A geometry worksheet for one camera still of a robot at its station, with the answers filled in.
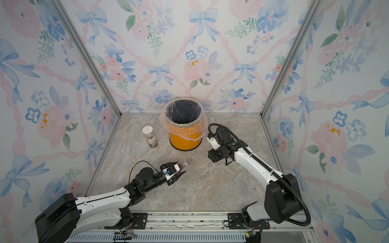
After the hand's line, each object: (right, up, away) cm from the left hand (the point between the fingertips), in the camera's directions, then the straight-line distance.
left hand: (182, 164), depth 76 cm
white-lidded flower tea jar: (-22, +13, +19) cm, 32 cm away
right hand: (+16, +8, +12) cm, 21 cm away
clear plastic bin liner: (-1, +26, +26) cm, 37 cm away
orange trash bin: (-4, +8, +26) cm, 27 cm away
